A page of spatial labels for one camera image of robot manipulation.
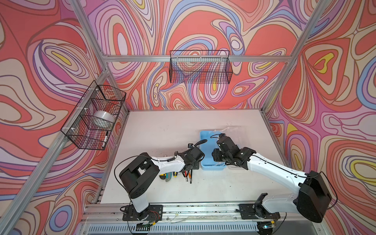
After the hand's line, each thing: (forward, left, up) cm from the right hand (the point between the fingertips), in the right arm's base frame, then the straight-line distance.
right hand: (216, 157), depth 83 cm
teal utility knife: (-7, +28, -8) cm, 30 cm away
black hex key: (-8, +15, -8) cm, 19 cm away
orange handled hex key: (-8, +15, -8) cm, 19 cm away
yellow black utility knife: (-7, +31, -7) cm, 33 cm away
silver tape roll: (+13, +58, +24) cm, 64 cm away
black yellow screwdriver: (-7, +24, -7) cm, 26 cm away
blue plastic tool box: (-1, +4, -7) cm, 8 cm away
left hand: (+1, +11, -9) cm, 14 cm away
